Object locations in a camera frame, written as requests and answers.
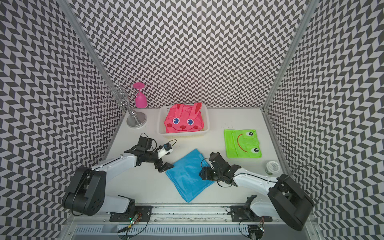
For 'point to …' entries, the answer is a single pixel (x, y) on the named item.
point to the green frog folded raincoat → (242, 143)
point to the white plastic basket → (162, 113)
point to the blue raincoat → (184, 175)
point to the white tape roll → (272, 167)
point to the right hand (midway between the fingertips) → (204, 178)
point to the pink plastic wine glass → (141, 99)
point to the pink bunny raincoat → (183, 118)
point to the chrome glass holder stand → (121, 93)
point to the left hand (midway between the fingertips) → (169, 159)
